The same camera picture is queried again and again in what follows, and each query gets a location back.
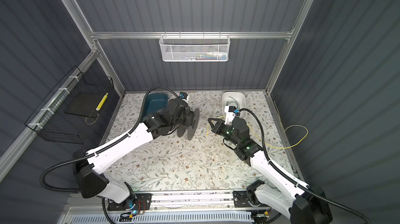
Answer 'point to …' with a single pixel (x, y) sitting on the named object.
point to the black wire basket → (68, 114)
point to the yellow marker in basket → (101, 101)
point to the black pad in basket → (84, 104)
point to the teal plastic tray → (154, 101)
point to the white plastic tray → (237, 99)
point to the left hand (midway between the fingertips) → (189, 112)
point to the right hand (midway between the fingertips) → (209, 121)
